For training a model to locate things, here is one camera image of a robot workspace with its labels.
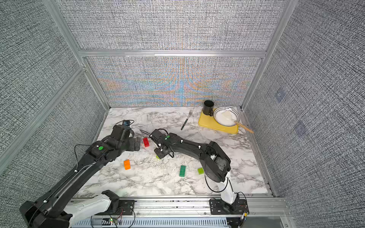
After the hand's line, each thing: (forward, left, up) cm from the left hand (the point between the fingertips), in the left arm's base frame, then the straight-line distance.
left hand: (133, 138), depth 76 cm
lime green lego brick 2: (-8, -12, -8) cm, 17 cm away
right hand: (+1, -13, -14) cm, 19 cm away
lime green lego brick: (-12, -37, -20) cm, 44 cm away
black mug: (+34, -48, -14) cm, 60 cm away
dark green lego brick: (-11, -26, -21) cm, 35 cm away
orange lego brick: (-6, +8, -20) cm, 23 cm away
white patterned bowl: (+29, -61, -18) cm, 70 cm away
